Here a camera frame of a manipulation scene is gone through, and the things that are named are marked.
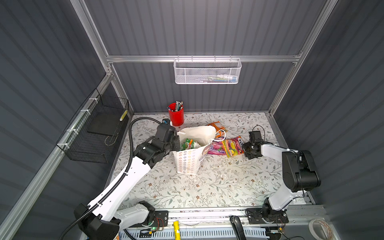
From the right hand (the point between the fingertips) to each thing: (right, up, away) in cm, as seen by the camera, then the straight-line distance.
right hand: (244, 149), depth 98 cm
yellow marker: (-41, -33, -29) cm, 60 cm away
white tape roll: (+28, -35, -27) cm, 53 cm away
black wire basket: (-84, +10, -26) cm, 89 cm away
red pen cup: (-46, +22, +9) cm, 51 cm away
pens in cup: (-46, +29, +7) cm, 55 cm away
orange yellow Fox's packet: (-9, +1, -2) cm, 10 cm away
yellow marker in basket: (-72, +22, -16) cm, 77 cm away
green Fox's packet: (-36, +4, -11) cm, 38 cm away
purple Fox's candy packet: (-18, +1, -2) cm, 18 cm away
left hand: (-42, +9, -24) cm, 49 cm away
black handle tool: (-13, -31, -31) cm, 46 cm away
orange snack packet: (-15, +12, +7) cm, 21 cm away
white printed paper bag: (-35, -3, -22) cm, 42 cm away
